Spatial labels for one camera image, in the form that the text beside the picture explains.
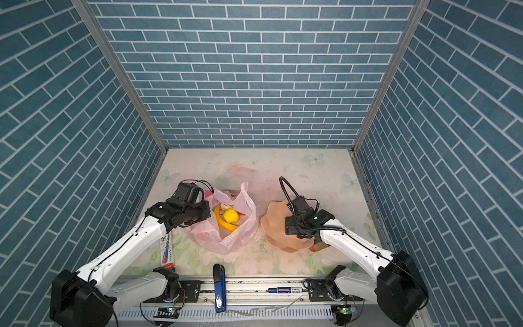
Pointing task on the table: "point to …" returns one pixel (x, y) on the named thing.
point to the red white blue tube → (167, 253)
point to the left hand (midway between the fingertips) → (212, 210)
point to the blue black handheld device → (220, 287)
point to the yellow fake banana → (227, 225)
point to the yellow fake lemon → (231, 215)
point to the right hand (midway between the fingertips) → (290, 223)
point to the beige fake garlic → (224, 206)
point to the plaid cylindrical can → (319, 246)
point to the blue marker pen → (285, 290)
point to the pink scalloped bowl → (274, 225)
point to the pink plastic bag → (212, 235)
